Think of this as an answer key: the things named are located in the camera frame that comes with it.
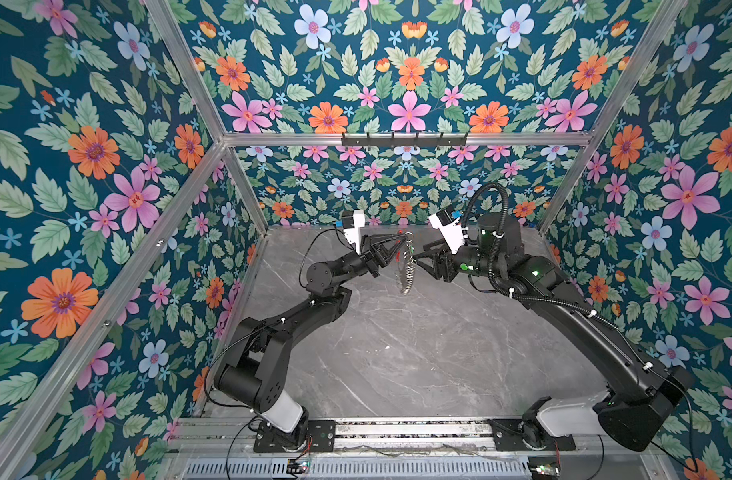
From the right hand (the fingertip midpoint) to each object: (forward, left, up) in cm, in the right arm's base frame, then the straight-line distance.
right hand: (421, 248), depth 66 cm
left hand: (-2, +3, +6) cm, 7 cm away
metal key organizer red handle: (-2, +4, +1) cm, 4 cm away
